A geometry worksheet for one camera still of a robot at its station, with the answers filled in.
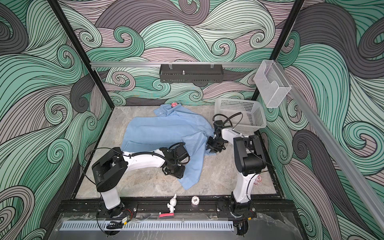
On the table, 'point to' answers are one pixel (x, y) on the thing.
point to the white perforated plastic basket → (253, 116)
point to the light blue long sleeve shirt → (169, 126)
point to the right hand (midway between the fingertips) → (208, 148)
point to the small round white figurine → (195, 201)
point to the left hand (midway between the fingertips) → (181, 175)
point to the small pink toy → (174, 104)
